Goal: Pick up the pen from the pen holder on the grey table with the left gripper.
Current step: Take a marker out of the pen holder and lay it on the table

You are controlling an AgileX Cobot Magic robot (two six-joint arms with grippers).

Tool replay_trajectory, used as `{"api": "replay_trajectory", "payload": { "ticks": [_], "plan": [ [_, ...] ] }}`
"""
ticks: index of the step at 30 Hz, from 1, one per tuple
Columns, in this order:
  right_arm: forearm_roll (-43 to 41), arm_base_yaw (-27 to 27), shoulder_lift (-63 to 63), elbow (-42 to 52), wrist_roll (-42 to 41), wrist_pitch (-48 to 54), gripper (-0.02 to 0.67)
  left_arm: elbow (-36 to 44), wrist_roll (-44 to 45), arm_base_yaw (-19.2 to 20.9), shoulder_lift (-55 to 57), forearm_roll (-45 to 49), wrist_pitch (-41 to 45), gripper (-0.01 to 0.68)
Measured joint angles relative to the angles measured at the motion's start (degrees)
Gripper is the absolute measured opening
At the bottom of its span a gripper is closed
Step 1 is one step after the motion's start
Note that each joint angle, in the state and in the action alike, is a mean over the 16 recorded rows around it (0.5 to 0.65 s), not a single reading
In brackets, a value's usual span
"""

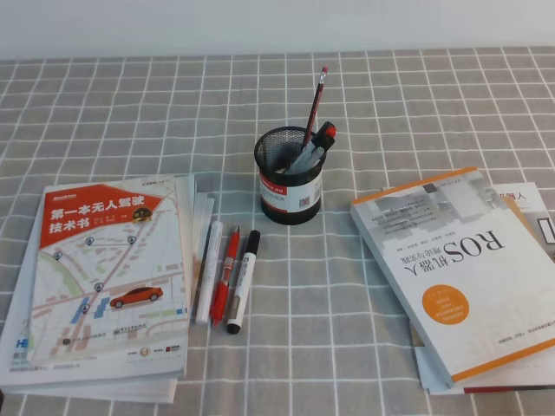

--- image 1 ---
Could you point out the black mesh pen holder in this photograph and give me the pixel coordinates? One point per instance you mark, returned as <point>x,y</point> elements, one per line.
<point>288,199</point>

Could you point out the white pen on table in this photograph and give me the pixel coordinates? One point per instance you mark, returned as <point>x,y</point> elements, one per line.
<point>208,279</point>

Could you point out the red gel pen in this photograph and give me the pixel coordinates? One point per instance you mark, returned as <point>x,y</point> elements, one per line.
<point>219,302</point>

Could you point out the black and white marker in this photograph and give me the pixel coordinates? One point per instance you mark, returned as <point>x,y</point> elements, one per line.
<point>239,301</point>

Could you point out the grey checkered tablecloth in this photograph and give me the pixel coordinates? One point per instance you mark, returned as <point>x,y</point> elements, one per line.
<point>324,334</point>

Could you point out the red and black pencil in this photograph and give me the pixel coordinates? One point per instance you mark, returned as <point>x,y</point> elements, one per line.
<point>314,107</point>

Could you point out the orange autonomous driving book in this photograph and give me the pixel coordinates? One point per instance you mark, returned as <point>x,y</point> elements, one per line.
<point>112,279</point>

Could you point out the white ROS robot book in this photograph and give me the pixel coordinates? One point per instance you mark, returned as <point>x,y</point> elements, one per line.
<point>472,279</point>

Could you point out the book under ROS book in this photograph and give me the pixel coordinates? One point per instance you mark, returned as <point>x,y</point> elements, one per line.
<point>535,372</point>

